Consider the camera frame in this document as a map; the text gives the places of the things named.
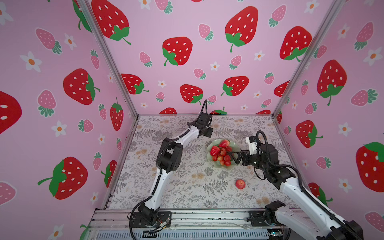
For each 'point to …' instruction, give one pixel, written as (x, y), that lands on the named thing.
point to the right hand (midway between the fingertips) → (235, 151)
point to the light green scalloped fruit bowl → (234, 145)
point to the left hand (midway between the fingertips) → (210, 130)
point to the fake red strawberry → (214, 150)
